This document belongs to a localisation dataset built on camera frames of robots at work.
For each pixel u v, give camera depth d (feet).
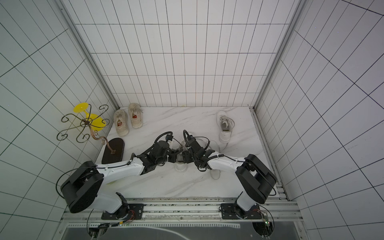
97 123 2.39
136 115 3.54
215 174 2.78
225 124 3.20
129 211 2.35
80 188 1.40
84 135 2.14
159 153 2.15
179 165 2.60
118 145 3.18
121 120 3.38
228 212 2.37
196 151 2.21
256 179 1.44
